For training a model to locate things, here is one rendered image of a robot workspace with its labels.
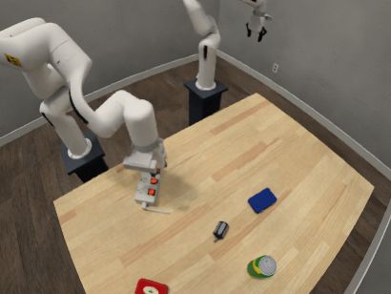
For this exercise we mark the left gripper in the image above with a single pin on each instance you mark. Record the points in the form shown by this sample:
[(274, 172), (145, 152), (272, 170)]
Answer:
[(256, 24)]

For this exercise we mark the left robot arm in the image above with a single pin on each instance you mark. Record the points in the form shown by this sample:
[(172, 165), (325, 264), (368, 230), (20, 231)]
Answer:
[(203, 24)]

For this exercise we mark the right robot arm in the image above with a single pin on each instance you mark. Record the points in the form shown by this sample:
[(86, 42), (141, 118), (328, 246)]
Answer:
[(29, 45)]

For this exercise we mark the grey power strip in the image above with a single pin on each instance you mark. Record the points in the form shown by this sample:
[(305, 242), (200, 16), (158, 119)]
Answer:
[(147, 190)]

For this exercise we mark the green and yellow drink can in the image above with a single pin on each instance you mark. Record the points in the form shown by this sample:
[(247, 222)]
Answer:
[(262, 267)]

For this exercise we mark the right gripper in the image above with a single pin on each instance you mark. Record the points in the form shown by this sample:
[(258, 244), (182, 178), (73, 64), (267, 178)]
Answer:
[(159, 155)]

